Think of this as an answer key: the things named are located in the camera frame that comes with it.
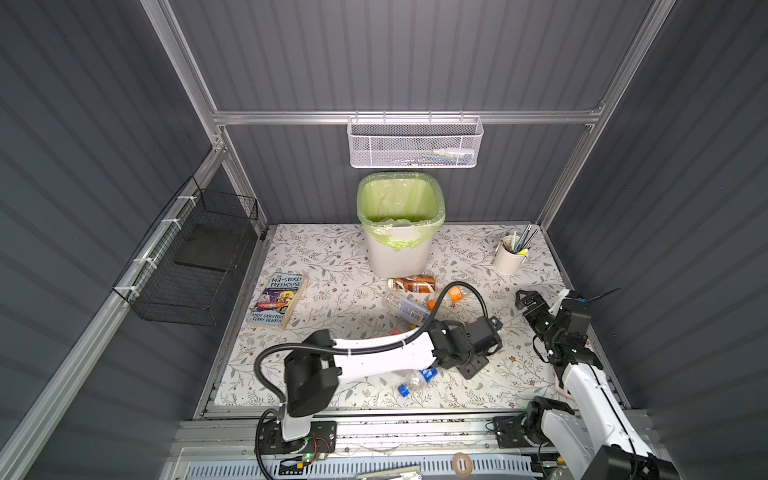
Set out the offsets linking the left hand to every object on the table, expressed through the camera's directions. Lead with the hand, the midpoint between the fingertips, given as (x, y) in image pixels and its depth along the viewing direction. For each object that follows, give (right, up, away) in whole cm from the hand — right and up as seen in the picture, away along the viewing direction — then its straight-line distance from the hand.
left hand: (476, 356), depth 75 cm
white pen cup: (+18, +23, +26) cm, 39 cm away
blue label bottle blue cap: (-13, -6, +3) cm, 15 cm away
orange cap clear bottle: (-1, +13, +19) cm, 23 cm away
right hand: (+18, +12, +8) cm, 23 cm away
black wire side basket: (-73, +21, -2) cm, 76 cm away
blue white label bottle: (-17, +9, +15) cm, 25 cm away
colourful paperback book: (-59, +11, +21) cm, 64 cm away
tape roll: (-5, -22, -4) cm, 23 cm away
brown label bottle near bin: (-14, +16, +22) cm, 31 cm away
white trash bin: (-19, +27, +12) cm, 35 cm away
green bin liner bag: (-20, +45, +27) cm, 56 cm away
